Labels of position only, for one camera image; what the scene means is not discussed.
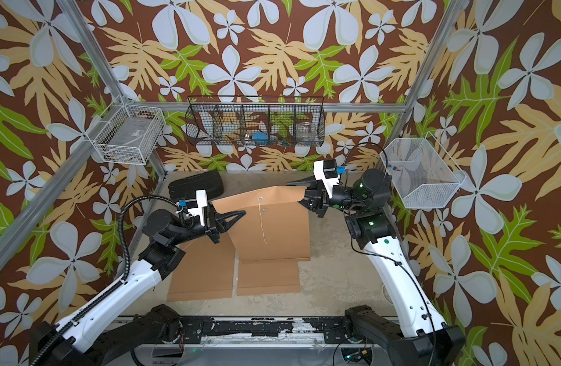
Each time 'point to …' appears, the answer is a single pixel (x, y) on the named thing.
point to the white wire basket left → (128, 135)
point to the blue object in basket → (261, 138)
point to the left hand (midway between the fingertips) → (244, 210)
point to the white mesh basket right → (424, 176)
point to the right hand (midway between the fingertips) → (289, 191)
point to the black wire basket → (251, 120)
